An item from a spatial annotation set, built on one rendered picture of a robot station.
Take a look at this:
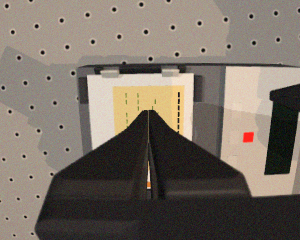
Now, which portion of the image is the large grey flat plate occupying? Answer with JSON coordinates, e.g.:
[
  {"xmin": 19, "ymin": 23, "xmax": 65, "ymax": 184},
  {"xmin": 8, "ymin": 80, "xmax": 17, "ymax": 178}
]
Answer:
[{"xmin": 0, "ymin": 0, "xmax": 300, "ymax": 240}]

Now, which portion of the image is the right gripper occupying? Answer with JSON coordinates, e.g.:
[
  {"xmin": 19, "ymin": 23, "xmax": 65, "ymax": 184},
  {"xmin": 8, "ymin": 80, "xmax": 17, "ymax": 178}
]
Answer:
[{"xmin": 269, "ymin": 84, "xmax": 300, "ymax": 112}]

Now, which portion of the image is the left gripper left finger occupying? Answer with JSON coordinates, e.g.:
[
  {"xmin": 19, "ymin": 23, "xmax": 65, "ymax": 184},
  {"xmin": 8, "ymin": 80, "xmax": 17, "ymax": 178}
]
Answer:
[{"xmin": 44, "ymin": 110, "xmax": 149, "ymax": 201}]

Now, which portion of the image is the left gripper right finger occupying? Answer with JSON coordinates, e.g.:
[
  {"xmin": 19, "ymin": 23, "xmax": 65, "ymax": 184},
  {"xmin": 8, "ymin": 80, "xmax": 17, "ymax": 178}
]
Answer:
[{"xmin": 149, "ymin": 110, "xmax": 252, "ymax": 199}]

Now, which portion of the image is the white gel cassette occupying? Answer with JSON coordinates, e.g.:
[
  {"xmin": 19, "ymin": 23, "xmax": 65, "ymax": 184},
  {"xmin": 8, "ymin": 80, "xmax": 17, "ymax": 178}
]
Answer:
[{"xmin": 87, "ymin": 73, "xmax": 194, "ymax": 150}]

